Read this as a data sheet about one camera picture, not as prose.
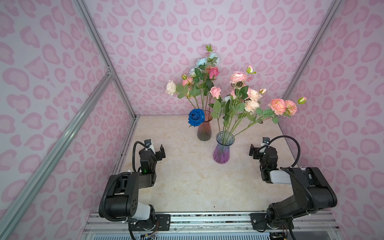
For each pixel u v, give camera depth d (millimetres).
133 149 641
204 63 800
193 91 839
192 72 839
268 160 713
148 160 698
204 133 1003
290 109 652
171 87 783
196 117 617
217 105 746
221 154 906
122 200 437
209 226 728
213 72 803
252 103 692
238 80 617
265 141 796
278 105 610
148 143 780
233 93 701
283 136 746
